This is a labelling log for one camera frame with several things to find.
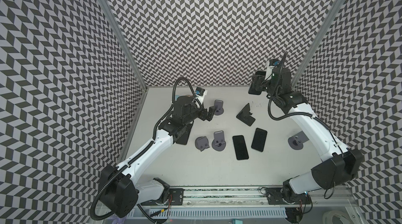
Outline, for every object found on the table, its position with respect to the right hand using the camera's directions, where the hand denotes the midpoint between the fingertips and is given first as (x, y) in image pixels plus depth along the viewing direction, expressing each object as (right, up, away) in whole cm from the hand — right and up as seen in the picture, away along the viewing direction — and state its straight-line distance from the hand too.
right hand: (259, 81), depth 77 cm
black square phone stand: (-3, -19, +17) cm, 26 cm away
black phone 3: (-8, -36, +8) cm, 38 cm away
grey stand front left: (-29, -33, +8) cm, 45 cm away
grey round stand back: (-18, -16, +24) cm, 34 cm away
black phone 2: (-39, -31, +9) cm, 51 cm away
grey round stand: (-20, -33, +6) cm, 39 cm away
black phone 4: (+4, -33, +13) cm, 36 cm away
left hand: (-25, -11, -2) cm, 27 cm away
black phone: (-3, -4, +2) cm, 6 cm away
